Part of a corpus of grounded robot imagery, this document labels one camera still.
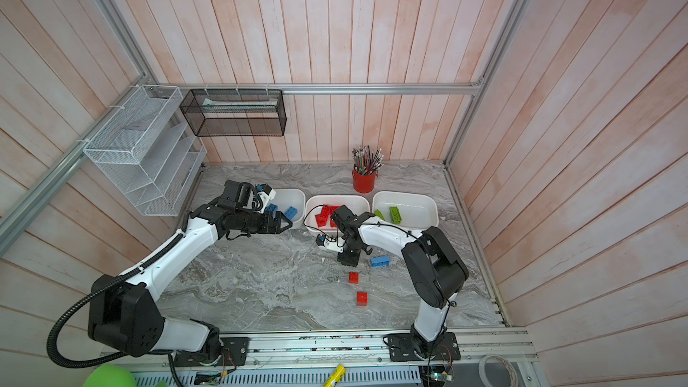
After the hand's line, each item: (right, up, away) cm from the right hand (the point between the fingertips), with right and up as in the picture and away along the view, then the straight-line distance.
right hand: (347, 254), depth 92 cm
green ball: (-61, -24, -26) cm, 70 cm away
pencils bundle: (+9, +34, +15) cm, 38 cm away
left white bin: (-24, +19, +15) cm, 34 cm away
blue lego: (-21, +14, +9) cm, 27 cm away
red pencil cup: (+8, +25, +18) cm, 32 cm away
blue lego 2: (+11, -2, -3) cm, 12 cm away
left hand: (-21, +11, -10) cm, 25 cm away
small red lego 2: (+4, -11, -12) cm, 17 cm away
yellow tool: (-4, -26, -23) cm, 35 cm away
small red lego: (+2, -6, -6) cm, 9 cm away
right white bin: (+29, +15, +10) cm, 34 cm away
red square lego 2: (-5, +10, +6) cm, 13 cm away
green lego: (+19, +13, +9) cm, 25 cm away
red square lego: (-9, +12, +6) cm, 16 cm away
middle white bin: (-12, +17, +7) cm, 22 cm away
